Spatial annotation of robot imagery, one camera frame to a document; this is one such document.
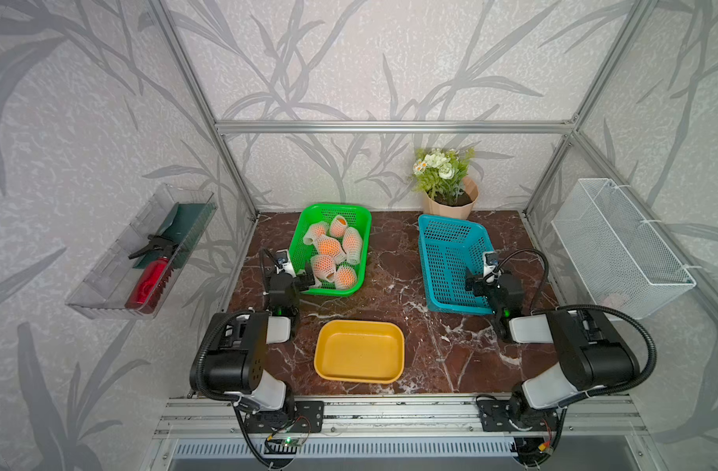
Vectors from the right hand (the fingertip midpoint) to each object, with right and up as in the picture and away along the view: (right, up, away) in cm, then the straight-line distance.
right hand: (482, 264), depth 93 cm
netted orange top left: (-56, +11, +12) cm, 58 cm away
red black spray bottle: (-80, +1, -33) cm, 87 cm away
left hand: (-61, +1, -1) cm, 61 cm away
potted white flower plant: (-13, +28, -2) cm, 31 cm away
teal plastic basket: (-8, +5, +12) cm, 15 cm away
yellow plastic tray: (-39, -25, -9) cm, 47 cm away
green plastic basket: (-41, +16, +19) cm, 48 cm away
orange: (-51, -1, +1) cm, 51 cm away
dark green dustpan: (-84, +11, -18) cm, 86 cm away
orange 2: (-44, -4, 0) cm, 44 cm away
